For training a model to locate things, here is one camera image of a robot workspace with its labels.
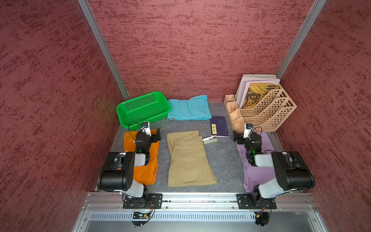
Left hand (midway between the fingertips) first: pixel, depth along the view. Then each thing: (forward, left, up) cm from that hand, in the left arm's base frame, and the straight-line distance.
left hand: (152, 130), depth 93 cm
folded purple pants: (-27, -64, -5) cm, 69 cm away
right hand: (+1, -59, -1) cm, 59 cm away
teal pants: (+26, -30, -6) cm, 40 cm away
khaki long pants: (-21, -25, -5) cm, 33 cm away
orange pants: (-27, -1, -5) cm, 27 cm away
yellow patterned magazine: (+23, -71, +14) cm, 76 cm away
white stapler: (-3, -38, -5) cm, 39 cm away
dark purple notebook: (+8, -47, -7) cm, 48 cm away
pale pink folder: (+32, -66, +19) cm, 76 cm away
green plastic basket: (+29, +10, -9) cm, 32 cm away
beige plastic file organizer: (+12, -78, +4) cm, 79 cm away
